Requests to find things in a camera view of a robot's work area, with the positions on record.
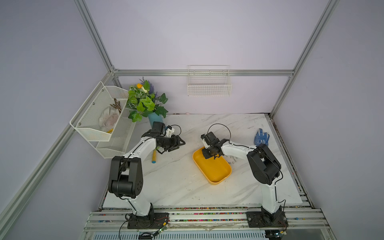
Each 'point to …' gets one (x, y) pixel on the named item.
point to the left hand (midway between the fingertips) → (182, 144)
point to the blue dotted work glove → (260, 138)
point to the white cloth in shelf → (108, 118)
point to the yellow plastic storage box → (214, 171)
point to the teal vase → (154, 117)
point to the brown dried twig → (116, 105)
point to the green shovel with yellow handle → (154, 160)
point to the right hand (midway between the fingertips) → (206, 154)
